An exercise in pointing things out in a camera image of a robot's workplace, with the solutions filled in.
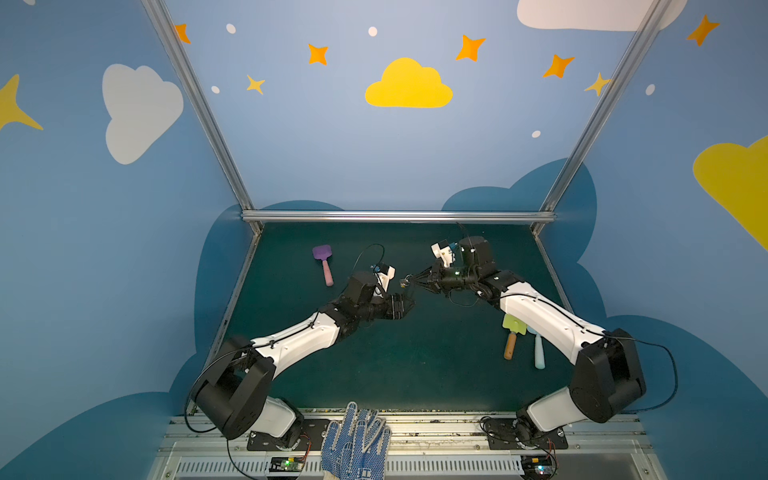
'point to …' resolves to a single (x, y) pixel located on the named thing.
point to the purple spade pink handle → (323, 252)
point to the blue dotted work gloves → (358, 449)
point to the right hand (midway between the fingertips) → (412, 276)
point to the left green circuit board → (286, 464)
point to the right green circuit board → (538, 467)
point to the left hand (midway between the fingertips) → (412, 303)
